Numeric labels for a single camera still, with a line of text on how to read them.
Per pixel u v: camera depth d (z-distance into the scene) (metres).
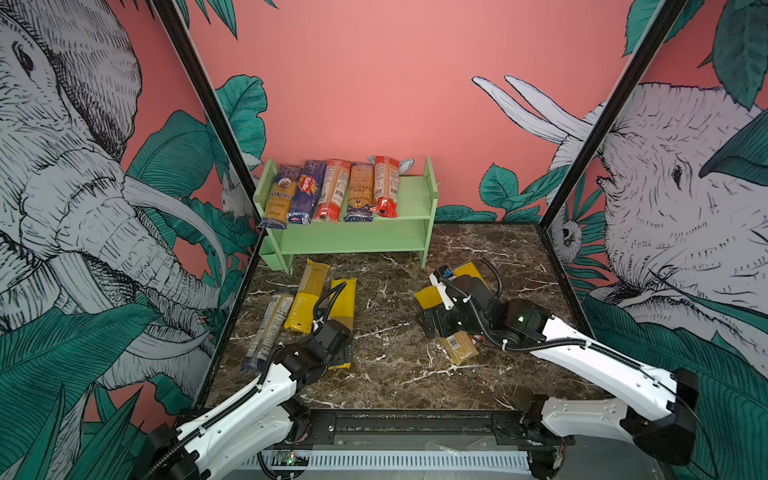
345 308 0.93
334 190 0.86
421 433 0.74
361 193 0.87
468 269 1.07
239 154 0.99
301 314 0.90
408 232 1.04
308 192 0.86
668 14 0.69
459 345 0.86
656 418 0.41
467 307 0.50
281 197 0.86
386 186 0.88
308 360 0.59
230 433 0.44
